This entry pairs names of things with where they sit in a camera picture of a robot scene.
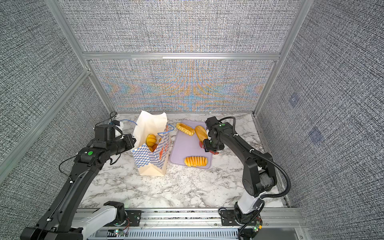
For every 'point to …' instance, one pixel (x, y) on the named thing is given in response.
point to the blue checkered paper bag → (151, 164)
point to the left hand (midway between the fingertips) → (136, 139)
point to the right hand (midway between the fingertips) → (211, 147)
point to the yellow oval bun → (153, 148)
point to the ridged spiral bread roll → (196, 161)
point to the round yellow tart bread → (151, 140)
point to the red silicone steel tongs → (201, 144)
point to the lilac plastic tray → (185, 146)
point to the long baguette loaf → (201, 133)
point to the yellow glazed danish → (185, 129)
